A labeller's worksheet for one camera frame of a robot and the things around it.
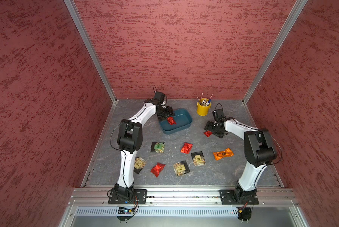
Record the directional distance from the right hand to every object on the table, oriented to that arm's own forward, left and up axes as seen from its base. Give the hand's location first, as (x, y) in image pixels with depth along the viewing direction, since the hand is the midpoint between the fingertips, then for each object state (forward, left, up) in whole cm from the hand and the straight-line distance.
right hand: (209, 132), depth 99 cm
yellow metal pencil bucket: (+18, +4, +9) cm, 20 cm away
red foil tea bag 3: (-12, +18, +2) cm, 22 cm away
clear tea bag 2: (-19, +11, -1) cm, 22 cm away
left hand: (+8, +27, +8) cm, 29 cm away
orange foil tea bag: (-17, -3, 0) cm, 17 cm away
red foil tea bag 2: (+10, +28, +2) cm, 30 cm away
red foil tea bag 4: (-26, +37, +3) cm, 45 cm away
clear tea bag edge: (-21, +47, 0) cm, 52 cm away
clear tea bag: (-25, +23, -1) cm, 34 cm away
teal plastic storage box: (+11, +20, -1) cm, 23 cm away
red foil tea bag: (-1, +2, 0) cm, 2 cm away
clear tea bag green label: (-10, +37, 0) cm, 38 cm away
